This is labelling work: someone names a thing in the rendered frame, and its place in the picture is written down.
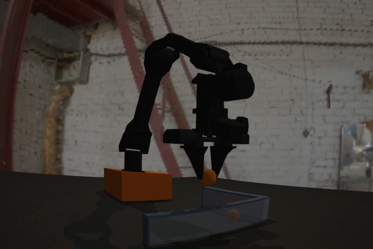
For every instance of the orange ball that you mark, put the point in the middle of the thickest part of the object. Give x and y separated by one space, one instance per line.
209 177

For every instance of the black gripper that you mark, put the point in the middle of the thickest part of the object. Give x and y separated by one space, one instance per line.
193 140

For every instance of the clear low glass walls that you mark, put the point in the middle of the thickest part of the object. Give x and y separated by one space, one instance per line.
164 230

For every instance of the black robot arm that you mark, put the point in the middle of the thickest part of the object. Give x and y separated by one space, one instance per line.
230 82

